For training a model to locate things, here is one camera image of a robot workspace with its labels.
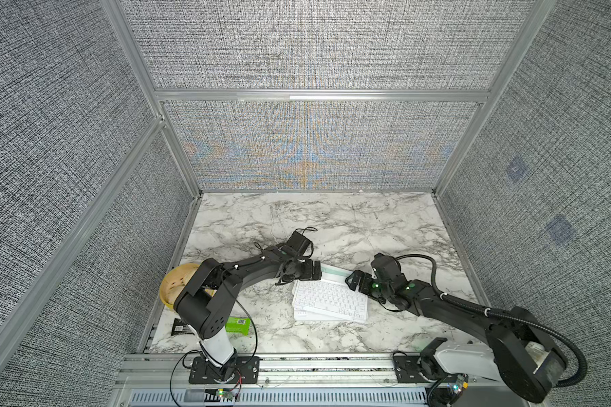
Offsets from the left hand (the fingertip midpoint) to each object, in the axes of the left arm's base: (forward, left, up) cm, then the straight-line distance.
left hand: (316, 273), depth 90 cm
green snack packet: (-15, +26, -3) cm, 31 cm away
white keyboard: (-9, -5, 0) cm, 11 cm away
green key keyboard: (0, -4, 0) cm, 4 cm away
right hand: (-3, -12, +2) cm, 13 cm away
